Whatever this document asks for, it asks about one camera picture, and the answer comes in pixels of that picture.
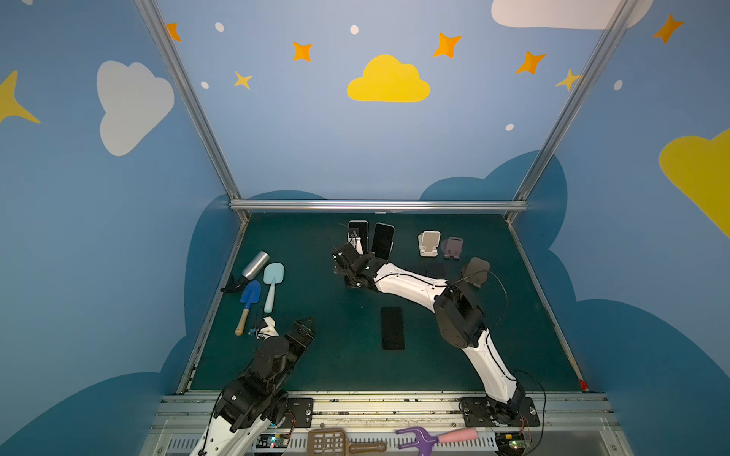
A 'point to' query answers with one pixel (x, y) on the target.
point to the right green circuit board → (511, 444)
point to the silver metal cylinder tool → (239, 283)
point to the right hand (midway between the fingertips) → (351, 254)
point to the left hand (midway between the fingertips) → (315, 329)
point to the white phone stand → (429, 241)
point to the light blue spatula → (273, 274)
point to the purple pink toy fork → (424, 444)
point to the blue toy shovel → (251, 294)
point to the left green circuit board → (273, 441)
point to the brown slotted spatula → (333, 442)
